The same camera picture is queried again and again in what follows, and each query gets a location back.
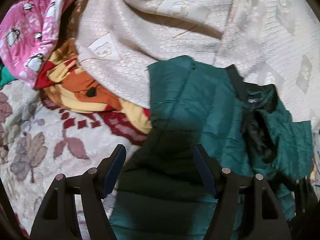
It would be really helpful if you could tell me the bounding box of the dark green quilted puffer jacket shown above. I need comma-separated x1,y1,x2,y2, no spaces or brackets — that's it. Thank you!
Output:
110,56,313,239

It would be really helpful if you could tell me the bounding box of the floral fleece blanket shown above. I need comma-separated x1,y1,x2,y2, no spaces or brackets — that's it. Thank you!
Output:
1,80,146,236

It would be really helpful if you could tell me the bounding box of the red yellow orange blanket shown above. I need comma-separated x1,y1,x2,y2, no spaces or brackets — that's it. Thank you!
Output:
35,38,152,134

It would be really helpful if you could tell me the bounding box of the green fabric piece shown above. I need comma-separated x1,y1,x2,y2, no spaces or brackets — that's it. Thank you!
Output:
0,63,16,87

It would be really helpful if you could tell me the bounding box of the beige patterned bedspread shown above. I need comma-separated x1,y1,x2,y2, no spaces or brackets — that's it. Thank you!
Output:
68,0,319,128

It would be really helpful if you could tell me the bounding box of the pink penguin print blanket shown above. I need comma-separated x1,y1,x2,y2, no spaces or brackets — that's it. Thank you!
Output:
1,0,74,88

